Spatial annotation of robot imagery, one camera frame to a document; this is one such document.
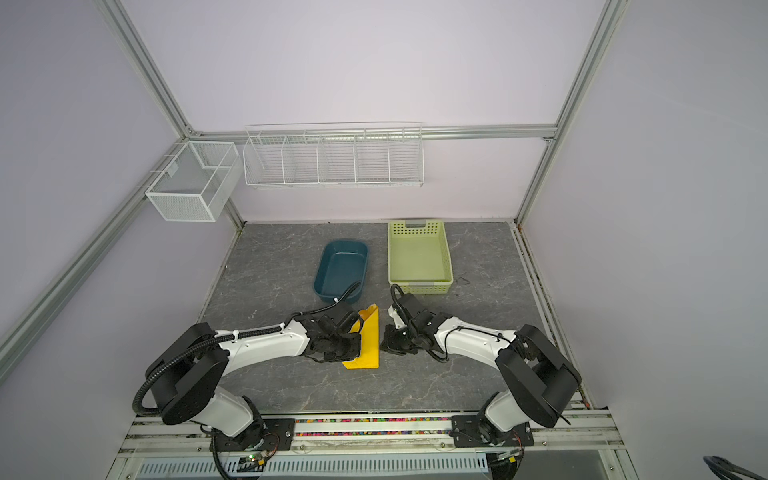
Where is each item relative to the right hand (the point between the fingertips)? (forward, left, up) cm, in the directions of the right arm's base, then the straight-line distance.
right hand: (380, 349), depth 84 cm
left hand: (-1, +6, -3) cm, 7 cm away
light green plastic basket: (+36, -12, -3) cm, 38 cm away
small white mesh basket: (+52, +65, +19) cm, 85 cm away
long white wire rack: (+54, +16, +28) cm, 63 cm away
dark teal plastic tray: (+35, +17, -6) cm, 39 cm away
